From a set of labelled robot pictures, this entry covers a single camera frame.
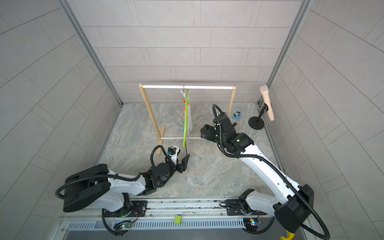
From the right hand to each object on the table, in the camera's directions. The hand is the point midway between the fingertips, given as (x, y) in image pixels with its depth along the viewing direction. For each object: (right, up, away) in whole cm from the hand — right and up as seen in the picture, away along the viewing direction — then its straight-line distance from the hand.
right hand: (204, 132), depth 75 cm
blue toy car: (+25, +9, +33) cm, 42 cm away
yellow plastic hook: (+36, -43, -13) cm, 57 cm away
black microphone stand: (+38, +3, +27) cm, 47 cm away
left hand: (-9, -12, +5) cm, 16 cm away
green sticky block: (-13, -39, -8) cm, 42 cm away
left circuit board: (-37, -40, -10) cm, 55 cm away
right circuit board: (+21, -42, -7) cm, 47 cm away
